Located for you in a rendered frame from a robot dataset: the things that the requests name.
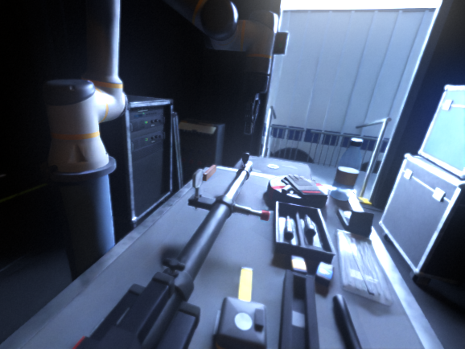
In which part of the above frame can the red tipped safety pin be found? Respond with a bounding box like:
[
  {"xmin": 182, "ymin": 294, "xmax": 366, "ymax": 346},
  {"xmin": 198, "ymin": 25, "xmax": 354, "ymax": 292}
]
[{"xmin": 232, "ymin": 203, "xmax": 272, "ymax": 222}]

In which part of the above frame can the black flight case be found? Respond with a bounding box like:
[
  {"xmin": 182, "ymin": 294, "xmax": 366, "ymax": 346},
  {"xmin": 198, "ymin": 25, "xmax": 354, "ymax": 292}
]
[{"xmin": 378, "ymin": 153, "xmax": 465, "ymax": 284}]

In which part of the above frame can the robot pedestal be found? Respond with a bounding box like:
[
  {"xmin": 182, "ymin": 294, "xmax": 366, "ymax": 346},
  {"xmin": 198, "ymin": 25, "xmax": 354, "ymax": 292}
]
[{"xmin": 49, "ymin": 155, "xmax": 118, "ymax": 281}]

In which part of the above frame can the white roller door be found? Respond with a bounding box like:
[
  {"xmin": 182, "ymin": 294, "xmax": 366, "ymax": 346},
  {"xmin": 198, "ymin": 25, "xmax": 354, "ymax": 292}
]
[{"xmin": 266, "ymin": 7, "xmax": 438, "ymax": 128}]

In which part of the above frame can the grey clamp wing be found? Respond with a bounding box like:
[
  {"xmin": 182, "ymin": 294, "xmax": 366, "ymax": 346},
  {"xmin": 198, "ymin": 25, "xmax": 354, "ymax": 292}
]
[{"xmin": 191, "ymin": 168, "xmax": 207, "ymax": 200}]

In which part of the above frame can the black speaker cabinet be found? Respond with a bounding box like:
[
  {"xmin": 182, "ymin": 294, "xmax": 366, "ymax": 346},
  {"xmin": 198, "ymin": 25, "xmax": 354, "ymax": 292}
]
[{"xmin": 178, "ymin": 119, "xmax": 226, "ymax": 183}]

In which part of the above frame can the grey stand mast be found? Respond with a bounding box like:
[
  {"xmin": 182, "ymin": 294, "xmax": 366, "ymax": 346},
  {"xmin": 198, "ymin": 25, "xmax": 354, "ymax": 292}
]
[{"xmin": 220, "ymin": 160, "xmax": 254, "ymax": 207}]

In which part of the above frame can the black long case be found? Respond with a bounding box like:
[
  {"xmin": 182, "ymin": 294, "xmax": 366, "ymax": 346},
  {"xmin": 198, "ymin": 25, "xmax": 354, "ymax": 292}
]
[{"xmin": 278, "ymin": 269, "xmax": 321, "ymax": 349}]

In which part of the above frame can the blue round cap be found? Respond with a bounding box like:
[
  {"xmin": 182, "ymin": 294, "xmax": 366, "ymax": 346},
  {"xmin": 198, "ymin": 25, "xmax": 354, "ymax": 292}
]
[{"xmin": 329, "ymin": 187, "xmax": 352, "ymax": 203}]

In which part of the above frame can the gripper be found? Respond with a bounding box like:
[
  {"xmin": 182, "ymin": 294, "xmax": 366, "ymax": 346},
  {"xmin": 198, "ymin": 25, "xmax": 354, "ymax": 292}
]
[{"xmin": 251, "ymin": 71, "xmax": 273, "ymax": 110}]

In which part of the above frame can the black open box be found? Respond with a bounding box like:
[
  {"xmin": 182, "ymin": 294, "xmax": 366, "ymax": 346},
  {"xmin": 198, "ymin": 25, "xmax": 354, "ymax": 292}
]
[{"xmin": 335, "ymin": 197, "xmax": 375, "ymax": 238}]

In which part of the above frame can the green lidded flight case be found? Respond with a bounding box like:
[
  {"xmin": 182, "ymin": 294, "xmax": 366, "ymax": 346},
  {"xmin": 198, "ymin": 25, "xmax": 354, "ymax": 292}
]
[{"xmin": 418, "ymin": 84, "xmax": 465, "ymax": 179}]

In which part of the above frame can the black marker pen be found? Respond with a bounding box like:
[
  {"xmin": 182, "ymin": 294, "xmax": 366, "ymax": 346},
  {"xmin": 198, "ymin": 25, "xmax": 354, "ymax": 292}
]
[{"xmin": 331, "ymin": 294, "xmax": 364, "ymax": 349}]

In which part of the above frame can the brown cylinder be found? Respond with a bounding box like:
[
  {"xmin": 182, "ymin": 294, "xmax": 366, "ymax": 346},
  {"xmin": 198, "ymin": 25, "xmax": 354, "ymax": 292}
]
[{"xmin": 334, "ymin": 166, "xmax": 360, "ymax": 189}]

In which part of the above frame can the black equipment rack case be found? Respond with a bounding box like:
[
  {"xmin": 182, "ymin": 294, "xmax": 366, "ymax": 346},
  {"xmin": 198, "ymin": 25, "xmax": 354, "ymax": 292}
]
[{"xmin": 109, "ymin": 95, "xmax": 175, "ymax": 224}]

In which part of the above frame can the yellow footed grey pole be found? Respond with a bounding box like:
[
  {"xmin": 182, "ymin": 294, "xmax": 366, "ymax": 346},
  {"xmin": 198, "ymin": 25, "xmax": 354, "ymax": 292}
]
[{"xmin": 355, "ymin": 117, "xmax": 393, "ymax": 206}]

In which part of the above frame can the orange blue small box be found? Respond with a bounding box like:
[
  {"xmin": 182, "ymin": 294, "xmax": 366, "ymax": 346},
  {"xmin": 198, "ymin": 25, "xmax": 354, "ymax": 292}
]
[{"xmin": 290, "ymin": 255, "xmax": 308, "ymax": 274}]

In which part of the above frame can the black red round case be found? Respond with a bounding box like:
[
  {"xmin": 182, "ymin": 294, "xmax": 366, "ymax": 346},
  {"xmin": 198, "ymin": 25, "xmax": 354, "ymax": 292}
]
[{"xmin": 263, "ymin": 175, "xmax": 328, "ymax": 210}]

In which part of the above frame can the black red glove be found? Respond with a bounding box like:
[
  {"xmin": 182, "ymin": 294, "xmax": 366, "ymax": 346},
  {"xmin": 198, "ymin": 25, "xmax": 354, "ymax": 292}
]
[{"xmin": 281, "ymin": 174, "xmax": 323, "ymax": 197}]

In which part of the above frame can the black mat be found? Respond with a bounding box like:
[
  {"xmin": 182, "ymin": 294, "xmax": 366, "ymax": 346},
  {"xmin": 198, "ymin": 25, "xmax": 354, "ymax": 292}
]
[{"xmin": 249, "ymin": 155, "xmax": 314, "ymax": 179}]

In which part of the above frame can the grey folded stand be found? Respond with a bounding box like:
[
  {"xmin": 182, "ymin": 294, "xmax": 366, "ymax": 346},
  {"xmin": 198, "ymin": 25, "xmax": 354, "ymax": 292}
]
[{"xmin": 171, "ymin": 110, "xmax": 184, "ymax": 190}]

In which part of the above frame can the black speaker stand body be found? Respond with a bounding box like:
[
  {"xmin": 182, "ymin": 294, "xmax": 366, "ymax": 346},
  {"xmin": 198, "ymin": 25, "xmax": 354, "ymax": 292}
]
[{"xmin": 72, "ymin": 195, "xmax": 237, "ymax": 349}]

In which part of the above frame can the black wall box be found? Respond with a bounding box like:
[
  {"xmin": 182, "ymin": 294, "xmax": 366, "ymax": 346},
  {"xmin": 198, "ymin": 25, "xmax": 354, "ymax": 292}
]
[{"xmin": 274, "ymin": 31, "xmax": 290, "ymax": 55}]

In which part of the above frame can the black yellow tape measure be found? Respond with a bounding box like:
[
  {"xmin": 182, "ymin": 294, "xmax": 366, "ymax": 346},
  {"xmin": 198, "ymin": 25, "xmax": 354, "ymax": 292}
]
[{"xmin": 212, "ymin": 266, "xmax": 268, "ymax": 349}]

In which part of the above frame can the grey blue bottle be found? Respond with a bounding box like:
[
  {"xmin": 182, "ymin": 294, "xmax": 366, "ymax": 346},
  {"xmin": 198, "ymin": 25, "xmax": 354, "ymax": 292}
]
[{"xmin": 340, "ymin": 137, "xmax": 365, "ymax": 171}]

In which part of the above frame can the grey metal railing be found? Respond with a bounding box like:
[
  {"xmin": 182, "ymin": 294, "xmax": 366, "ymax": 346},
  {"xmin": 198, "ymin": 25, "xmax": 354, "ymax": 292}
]
[{"xmin": 261, "ymin": 105, "xmax": 393, "ymax": 169}]

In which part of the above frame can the black microphone tray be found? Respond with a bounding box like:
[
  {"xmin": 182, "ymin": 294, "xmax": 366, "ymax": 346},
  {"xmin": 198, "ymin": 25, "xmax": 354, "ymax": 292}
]
[{"xmin": 273, "ymin": 200, "xmax": 336, "ymax": 263}]

